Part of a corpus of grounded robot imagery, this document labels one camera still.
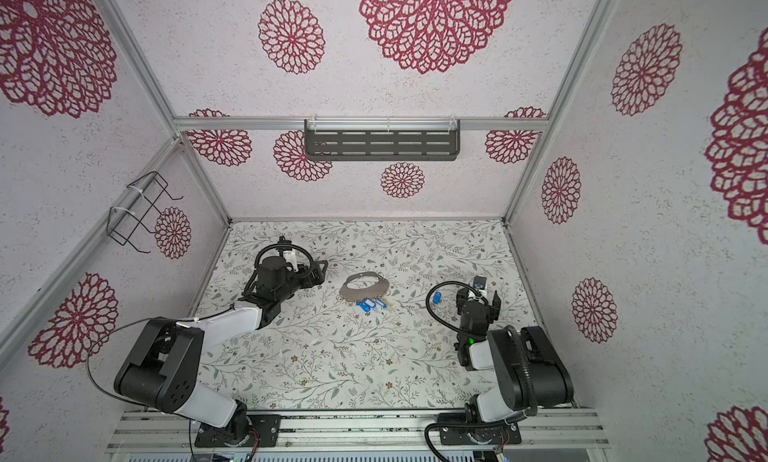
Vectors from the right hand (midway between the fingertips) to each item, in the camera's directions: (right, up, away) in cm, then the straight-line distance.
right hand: (485, 286), depth 89 cm
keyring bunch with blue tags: (-36, -5, +8) cm, 37 cm away
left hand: (-51, +5, +3) cm, 52 cm away
